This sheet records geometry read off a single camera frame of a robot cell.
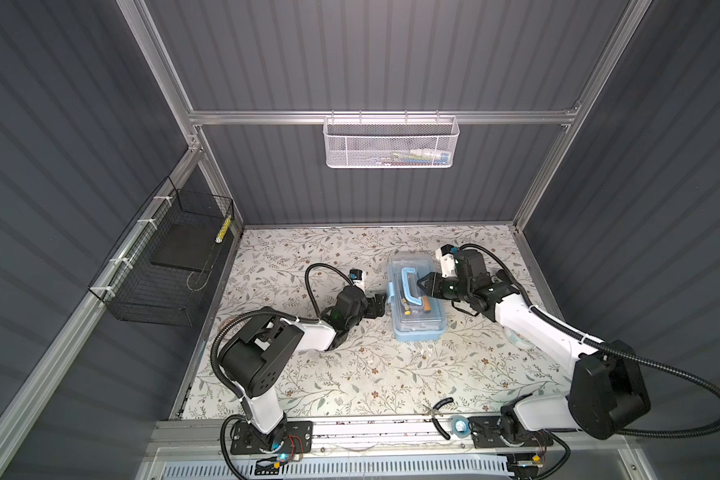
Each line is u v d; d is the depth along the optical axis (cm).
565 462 68
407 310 86
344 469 77
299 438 73
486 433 74
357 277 83
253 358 48
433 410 78
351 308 73
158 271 72
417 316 87
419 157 92
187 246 80
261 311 52
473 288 65
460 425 75
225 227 83
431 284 80
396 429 76
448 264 76
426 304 87
